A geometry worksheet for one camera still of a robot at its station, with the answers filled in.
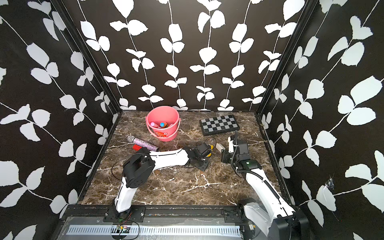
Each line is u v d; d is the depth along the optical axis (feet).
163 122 3.56
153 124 2.97
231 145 2.47
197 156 2.32
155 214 2.45
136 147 3.21
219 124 3.61
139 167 1.78
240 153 2.04
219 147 2.93
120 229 2.33
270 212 1.43
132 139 3.22
